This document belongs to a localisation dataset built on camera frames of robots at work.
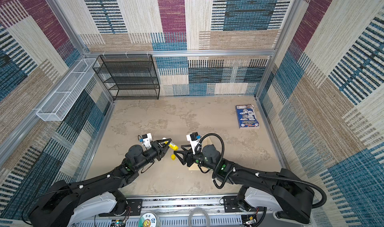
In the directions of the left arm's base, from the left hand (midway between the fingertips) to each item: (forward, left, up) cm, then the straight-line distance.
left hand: (172, 139), depth 75 cm
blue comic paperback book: (+26, -48, -16) cm, 57 cm away
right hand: (-5, -3, -3) cm, 7 cm away
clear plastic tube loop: (-27, -12, -21) cm, 36 cm away
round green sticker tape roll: (-31, +9, -11) cm, 35 cm away
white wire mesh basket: (+12, +53, +14) cm, 56 cm away
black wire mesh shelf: (+52, +32, -1) cm, 61 cm away
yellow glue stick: (-2, 0, -2) cm, 3 cm away
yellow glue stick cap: (-2, +1, -18) cm, 18 cm away
